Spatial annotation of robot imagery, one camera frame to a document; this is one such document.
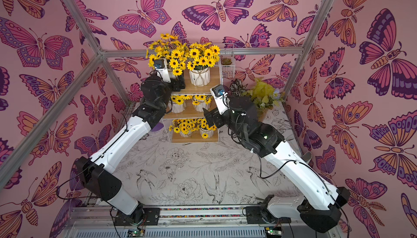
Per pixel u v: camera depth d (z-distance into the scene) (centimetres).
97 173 41
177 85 65
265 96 90
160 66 58
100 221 73
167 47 68
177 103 75
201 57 60
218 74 76
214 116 52
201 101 73
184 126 88
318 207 38
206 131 93
